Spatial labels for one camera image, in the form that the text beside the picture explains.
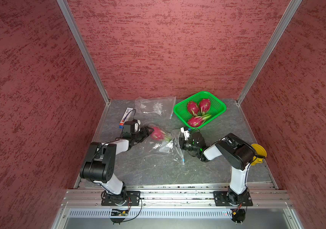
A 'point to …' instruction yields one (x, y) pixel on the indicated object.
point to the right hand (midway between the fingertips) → (170, 144)
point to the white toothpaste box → (127, 111)
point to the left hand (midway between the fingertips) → (151, 134)
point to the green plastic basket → (217, 107)
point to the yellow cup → (259, 150)
